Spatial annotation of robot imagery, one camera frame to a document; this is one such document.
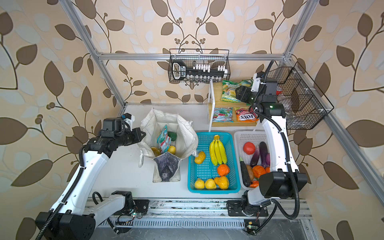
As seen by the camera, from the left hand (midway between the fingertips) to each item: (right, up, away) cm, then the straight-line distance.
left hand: (146, 132), depth 75 cm
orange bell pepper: (+60, -22, +5) cm, 64 cm away
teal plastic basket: (+37, -22, +12) cm, 45 cm away
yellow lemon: (+11, -12, +16) cm, 23 cm away
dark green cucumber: (+52, -22, +3) cm, 56 cm away
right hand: (+49, +20, -2) cm, 53 cm away
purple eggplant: (+66, -14, +16) cm, 69 cm away
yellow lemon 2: (+27, -28, +3) cm, 39 cm away
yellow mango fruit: (+28, -16, +12) cm, 35 cm away
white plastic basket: (+54, -5, +19) cm, 57 cm away
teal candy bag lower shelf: (+42, +9, +14) cm, 45 cm away
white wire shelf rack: (+36, +21, +4) cm, 42 cm away
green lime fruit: (+11, -4, +21) cm, 24 cm away
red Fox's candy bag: (+56, +9, +14) cm, 59 cm away
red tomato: (+58, -11, +14) cm, 60 cm away
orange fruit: (+40, -21, +6) cm, 46 cm away
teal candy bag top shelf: (+7, -6, +11) cm, 14 cm away
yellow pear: (+39, -26, +2) cm, 47 cm away
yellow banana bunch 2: (+39, -14, +17) cm, 45 cm away
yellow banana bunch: (+3, -12, +10) cm, 16 cm away
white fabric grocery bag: (+9, -20, +5) cm, 23 cm away
